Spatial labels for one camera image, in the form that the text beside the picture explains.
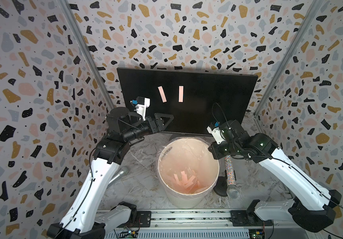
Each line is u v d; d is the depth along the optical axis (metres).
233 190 0.62
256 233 0.72
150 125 0.52
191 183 0.77
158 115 0.52
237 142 0.47
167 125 0.54
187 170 0.80
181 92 0.69
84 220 0.36
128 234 0.71
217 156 0.58
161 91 0.69
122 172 0.86
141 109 0.55
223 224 0.74
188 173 0.82
